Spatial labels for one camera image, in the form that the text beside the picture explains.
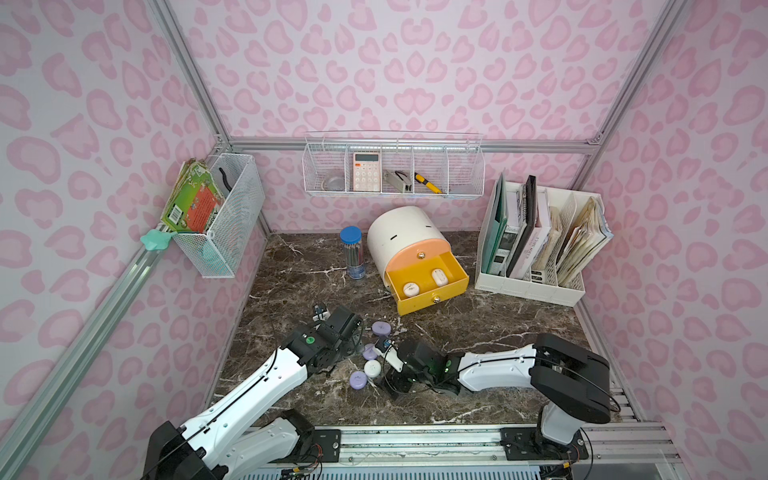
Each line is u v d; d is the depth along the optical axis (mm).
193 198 724
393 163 1010
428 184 979
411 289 889
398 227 929
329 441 736
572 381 451
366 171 951
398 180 969
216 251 721
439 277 923
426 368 643
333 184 959
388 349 731
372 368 850
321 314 705
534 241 877
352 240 930
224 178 881
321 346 530
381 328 923
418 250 859
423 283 906
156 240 629
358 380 819
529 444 730
